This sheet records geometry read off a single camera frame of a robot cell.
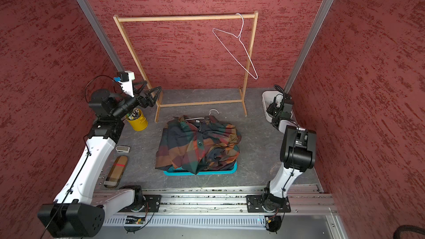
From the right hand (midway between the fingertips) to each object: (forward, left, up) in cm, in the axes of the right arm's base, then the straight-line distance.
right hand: (270, 105), depth 99 cm
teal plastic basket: (-37, +55, -2) cm, 66 cm away
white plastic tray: (+15, -4, -8) cm, 17 cm away
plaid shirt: (-29, +42, +9) cm, 52 cm away
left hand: (-13, +59, +30) cm, 68 cm away
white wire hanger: (-11, +40, +5) cm, 42 cm away
